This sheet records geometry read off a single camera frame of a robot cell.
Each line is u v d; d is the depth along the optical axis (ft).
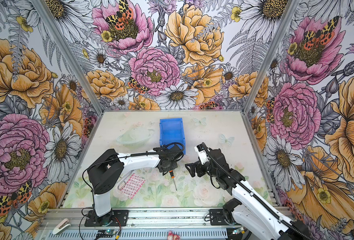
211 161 2.08
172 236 2.20
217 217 2.41
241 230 2.34
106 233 2.32
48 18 2.45
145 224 2.40
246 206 1.65
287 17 2.45
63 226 2.30
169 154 2.35
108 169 1.59
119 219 2.43
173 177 2.86
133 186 2.79
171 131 3.56
